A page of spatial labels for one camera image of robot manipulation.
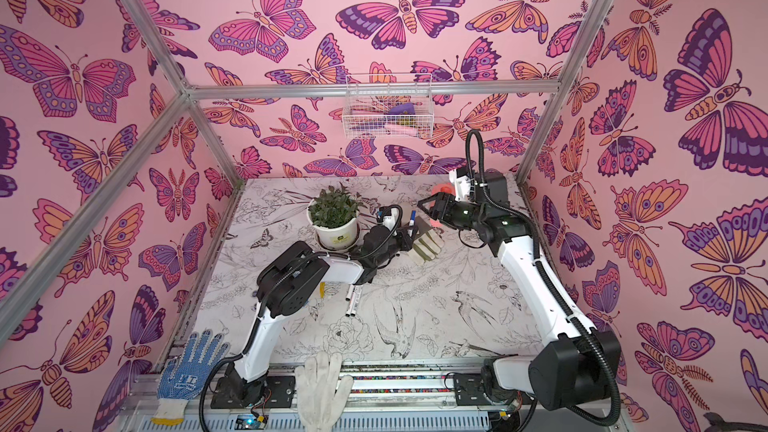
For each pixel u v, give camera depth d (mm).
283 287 556
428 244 1003
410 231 917
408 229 915
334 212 900
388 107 966
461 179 694
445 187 1030
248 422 722
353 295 897
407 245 866
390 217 884
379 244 745
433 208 727
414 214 728
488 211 580
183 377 761
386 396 733
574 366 386
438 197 681
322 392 734
